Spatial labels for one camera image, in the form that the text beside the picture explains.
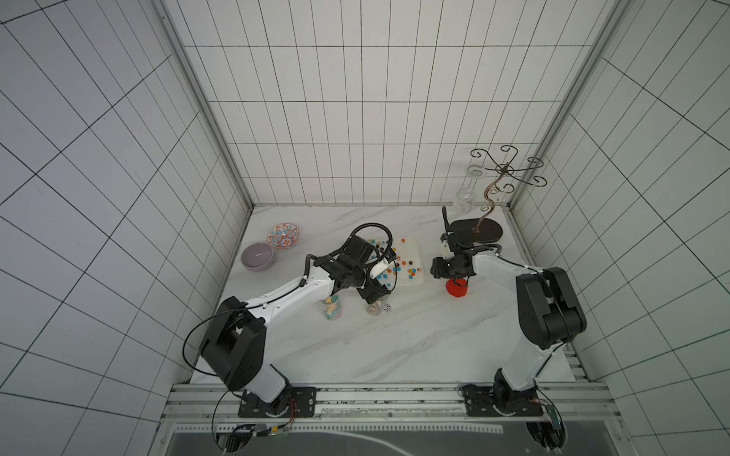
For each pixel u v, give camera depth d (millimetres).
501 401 658
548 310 487
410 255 1029
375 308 848
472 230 1099
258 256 1001
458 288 923
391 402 742
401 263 1004
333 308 833
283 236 1076
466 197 918
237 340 426
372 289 685
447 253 814
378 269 740
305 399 726
